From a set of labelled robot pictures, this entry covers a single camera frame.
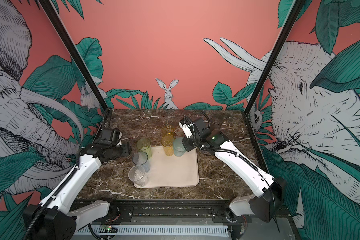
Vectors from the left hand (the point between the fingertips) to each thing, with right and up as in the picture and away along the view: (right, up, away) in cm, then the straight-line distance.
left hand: (126, 147), depth 80 cm
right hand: (+31, +5, -6) cm, 32 cm away
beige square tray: (+24, -16, +8) cm, 30 cm away
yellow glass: (+19, +8, +28) cm, 35 cm away
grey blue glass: (+5, -9, +9) cm, 14 cm away
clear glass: (+5, -17, +5) cm, 18 cm away
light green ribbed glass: (+8, 0, +8) cm, 11 cm away
